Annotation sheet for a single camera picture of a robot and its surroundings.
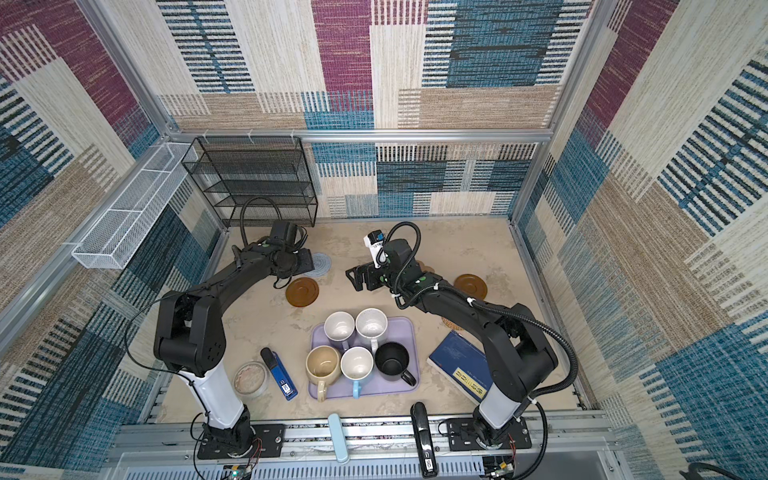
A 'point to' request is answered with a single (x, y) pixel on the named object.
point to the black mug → (391, 359)
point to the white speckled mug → (372, 323)
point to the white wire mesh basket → (106, 245)
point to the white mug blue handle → (357, 363)
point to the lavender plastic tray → (400, 330)
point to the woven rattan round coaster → (451, 324)
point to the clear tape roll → (251, 379)
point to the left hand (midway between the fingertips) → (308, 259)
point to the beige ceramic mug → (323, 365)
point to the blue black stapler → (280, 373)
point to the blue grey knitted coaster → (322, 264)
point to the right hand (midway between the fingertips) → (361, 271)
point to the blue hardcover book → (465, 364)
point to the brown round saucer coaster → (302, 292)
